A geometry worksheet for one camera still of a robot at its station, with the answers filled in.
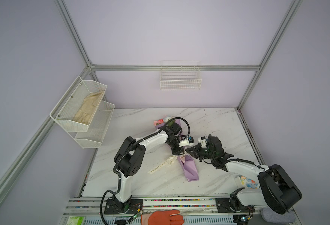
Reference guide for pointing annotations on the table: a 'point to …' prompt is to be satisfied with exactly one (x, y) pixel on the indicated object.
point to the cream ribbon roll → (168, 161)
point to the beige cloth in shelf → (86, 112)
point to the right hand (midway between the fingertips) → (184, 150)
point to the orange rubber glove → (167, 217)
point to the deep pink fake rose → (161, 121)
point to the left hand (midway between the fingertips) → (181, 152)
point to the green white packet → (76, 220)
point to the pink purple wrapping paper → (185, 161)
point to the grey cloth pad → (270, 216)
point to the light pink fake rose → (155, 122)
